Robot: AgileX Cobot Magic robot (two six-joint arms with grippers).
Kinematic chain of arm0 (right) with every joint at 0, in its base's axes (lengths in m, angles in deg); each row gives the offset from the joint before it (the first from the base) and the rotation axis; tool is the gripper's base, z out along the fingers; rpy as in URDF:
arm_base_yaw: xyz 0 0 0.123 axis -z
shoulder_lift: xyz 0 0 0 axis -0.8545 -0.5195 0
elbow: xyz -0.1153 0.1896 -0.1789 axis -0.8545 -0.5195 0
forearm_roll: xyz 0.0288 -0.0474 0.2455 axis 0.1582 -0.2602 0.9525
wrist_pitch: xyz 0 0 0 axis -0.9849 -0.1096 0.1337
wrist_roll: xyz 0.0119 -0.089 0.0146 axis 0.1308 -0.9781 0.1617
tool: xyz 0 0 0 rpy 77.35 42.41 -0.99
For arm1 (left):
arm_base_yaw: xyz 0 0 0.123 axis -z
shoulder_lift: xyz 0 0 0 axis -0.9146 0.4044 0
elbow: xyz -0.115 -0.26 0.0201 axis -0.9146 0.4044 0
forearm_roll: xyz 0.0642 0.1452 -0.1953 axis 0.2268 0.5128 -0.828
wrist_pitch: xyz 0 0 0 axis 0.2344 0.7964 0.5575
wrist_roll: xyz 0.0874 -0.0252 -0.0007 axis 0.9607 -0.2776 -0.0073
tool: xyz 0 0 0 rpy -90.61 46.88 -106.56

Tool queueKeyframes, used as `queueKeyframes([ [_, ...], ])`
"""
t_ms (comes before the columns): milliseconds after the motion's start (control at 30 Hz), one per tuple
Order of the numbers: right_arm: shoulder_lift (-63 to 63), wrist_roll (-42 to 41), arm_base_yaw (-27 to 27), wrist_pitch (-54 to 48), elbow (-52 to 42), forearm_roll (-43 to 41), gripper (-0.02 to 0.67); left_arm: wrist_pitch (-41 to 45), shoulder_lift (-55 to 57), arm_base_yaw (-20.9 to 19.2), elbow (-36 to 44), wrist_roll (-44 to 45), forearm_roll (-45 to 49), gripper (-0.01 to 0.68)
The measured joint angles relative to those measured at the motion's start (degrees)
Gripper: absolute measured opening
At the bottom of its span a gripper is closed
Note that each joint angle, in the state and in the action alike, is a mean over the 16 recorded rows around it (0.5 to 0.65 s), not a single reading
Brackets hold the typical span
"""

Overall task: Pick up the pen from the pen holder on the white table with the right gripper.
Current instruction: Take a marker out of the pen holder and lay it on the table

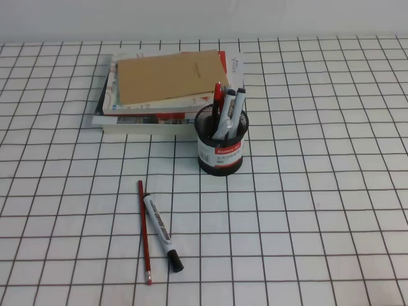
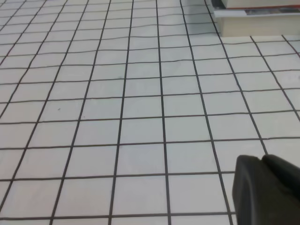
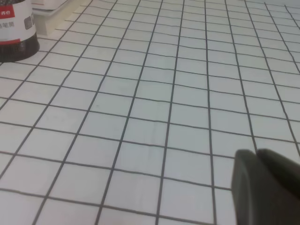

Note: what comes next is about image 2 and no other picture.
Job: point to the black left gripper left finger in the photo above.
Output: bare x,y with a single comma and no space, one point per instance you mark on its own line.
247,191

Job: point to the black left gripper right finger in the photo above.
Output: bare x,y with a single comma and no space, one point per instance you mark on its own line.
287,182

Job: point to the thick white bottom book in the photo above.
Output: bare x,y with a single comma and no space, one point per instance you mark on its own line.
258,22

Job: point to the red and white book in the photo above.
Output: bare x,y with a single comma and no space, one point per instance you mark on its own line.
250,4

